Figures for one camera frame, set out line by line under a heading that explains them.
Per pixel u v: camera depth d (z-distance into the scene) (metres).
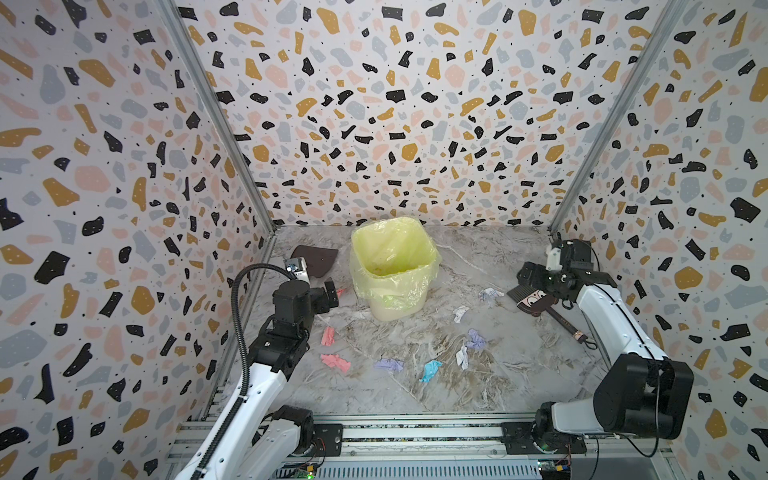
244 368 0.47
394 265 1.02
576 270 0.61
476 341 0.90
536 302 0.98
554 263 0.77
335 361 0.86
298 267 0.64
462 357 0.88
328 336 0.90
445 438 0.76
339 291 1.00
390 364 0.86
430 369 0.85
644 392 0.42
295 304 0.53
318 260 1.10
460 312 0.96
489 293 1.03
